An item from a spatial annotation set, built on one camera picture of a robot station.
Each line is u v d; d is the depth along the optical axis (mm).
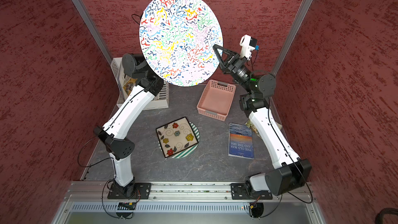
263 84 426
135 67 411
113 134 454
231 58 472
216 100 1091
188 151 871
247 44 482
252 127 970
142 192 743
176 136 921
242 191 740
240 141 901
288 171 383
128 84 926
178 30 411
